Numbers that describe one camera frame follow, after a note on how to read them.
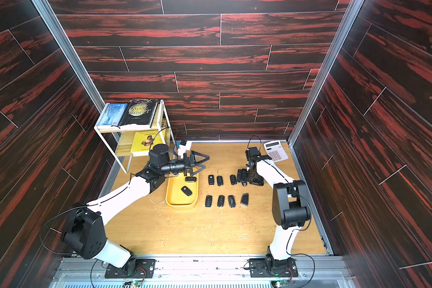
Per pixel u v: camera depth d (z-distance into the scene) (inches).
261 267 28.9
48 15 26.6
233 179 39.8
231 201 36.4
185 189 37.7
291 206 19.4
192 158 26.1
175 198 37.4
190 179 39.8
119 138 46.7
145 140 37.8
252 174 31.3
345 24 27.7
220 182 39.2
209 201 36.6
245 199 36.9
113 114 34.0
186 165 26.1
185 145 28.8
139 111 34.0
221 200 36.5
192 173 29.7
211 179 40.0
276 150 44.8
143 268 28.7
